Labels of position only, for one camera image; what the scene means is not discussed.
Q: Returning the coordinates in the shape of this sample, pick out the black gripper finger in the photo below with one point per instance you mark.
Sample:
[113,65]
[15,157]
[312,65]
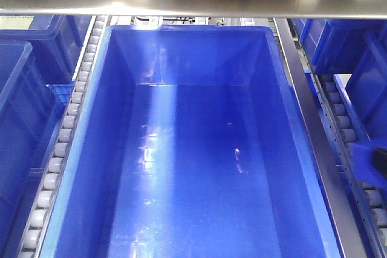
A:
[381,161]

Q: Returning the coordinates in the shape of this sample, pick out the blue plastic box with knob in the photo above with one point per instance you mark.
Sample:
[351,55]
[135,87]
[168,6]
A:
[361,161]

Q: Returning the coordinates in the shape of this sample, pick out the large blue plastic bin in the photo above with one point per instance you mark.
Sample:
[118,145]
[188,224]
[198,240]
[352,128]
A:
[196,149]

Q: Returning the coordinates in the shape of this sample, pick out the row of blue bins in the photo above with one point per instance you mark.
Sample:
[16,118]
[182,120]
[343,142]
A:
[18,104]

